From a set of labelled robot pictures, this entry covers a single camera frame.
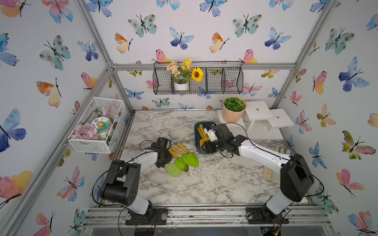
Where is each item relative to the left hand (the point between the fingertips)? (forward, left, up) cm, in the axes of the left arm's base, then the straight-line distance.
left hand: (170, 157), depth 94 cm
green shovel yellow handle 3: (-1, -13, +1) cm, 13 cm away
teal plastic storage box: (+16, -17, +1) cm, 24 cm away
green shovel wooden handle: (-8, -2, -1) cm, 8 cm away
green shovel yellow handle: (+1, -2, +1) cm, 3 cm away
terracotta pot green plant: (+16, -38, +27) cm, 49 cm away
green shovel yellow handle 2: (0, -9, +1) cm, 9 cm away
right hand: (0, -21, +13) cm, 25 cm away
